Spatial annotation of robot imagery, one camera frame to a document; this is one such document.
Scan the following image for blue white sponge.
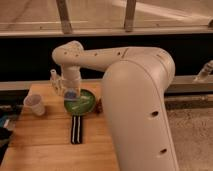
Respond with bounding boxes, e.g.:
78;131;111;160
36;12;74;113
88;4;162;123
64;91;78;101

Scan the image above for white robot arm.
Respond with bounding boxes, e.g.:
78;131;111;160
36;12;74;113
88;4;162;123
52;41;179;171

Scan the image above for green ceramic bowl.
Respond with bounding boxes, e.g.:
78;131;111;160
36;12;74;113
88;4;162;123
64;89;96;116

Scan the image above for white plastic cup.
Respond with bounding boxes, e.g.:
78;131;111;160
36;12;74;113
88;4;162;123
23;94;45;116

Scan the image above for wooden table board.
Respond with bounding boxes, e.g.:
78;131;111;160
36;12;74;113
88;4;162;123
0;84;119;171

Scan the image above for dark objects at left edge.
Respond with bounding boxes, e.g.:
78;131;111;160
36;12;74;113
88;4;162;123
0;106;20;164

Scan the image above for metal window frame post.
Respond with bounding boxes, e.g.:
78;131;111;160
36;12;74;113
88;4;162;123
56;0;72;34
124;0;136;32

